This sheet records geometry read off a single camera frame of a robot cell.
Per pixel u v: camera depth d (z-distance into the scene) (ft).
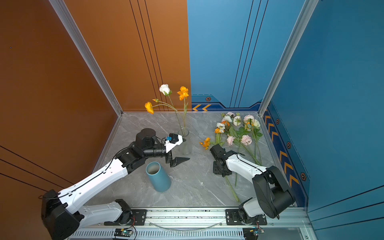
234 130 3.46
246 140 3.25
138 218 2.40
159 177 2.28
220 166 2.11
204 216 2.47
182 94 2.44
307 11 2.32
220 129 3.27
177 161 1.97
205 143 3.16
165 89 2.48
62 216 1.23
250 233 2.29
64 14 2.34
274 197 1.41
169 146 1.93
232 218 2.38
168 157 1.94
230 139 3.24
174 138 1.81
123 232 2.32
